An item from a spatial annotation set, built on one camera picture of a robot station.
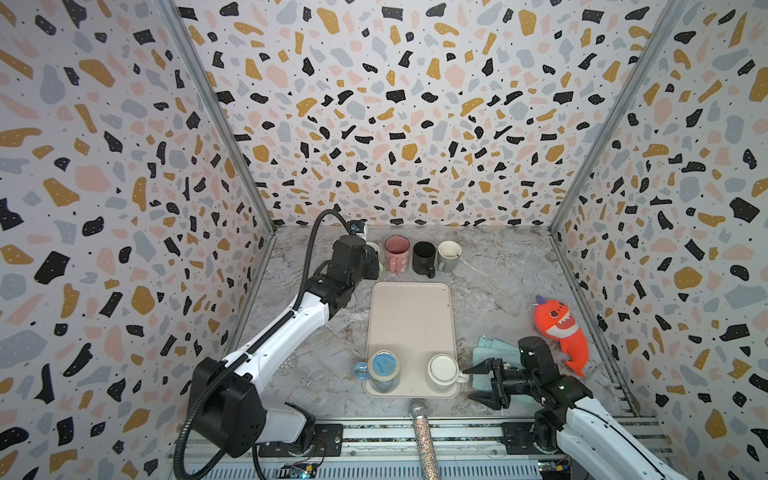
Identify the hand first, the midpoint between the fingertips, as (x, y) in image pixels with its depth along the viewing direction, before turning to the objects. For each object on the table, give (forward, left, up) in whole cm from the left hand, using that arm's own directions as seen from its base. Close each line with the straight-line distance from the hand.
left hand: (370, 248), depth 80 cm
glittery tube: (-44, -14, -22) cm, 52 cm away
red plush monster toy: (-12, -53, -18) cm, 58 cm away
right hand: (-29, -23, -16) cm, 41 cm away
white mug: (-27, -19, -19) cm, 38 cm away
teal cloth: (-18, -35, -26) cm, 47 cm away
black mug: (+12, -16, -19) cm, 28 cm away
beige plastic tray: (-9, -13, -26) cm, 31 cm away
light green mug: (+1, -2, -2) cm, 3 cm away
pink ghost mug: (+12, -7, -16) cm, 21 cm away
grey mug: (+15, -26, -20) cm, 36 cm away
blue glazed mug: (-27, -3, -16) cm, 32 cm away
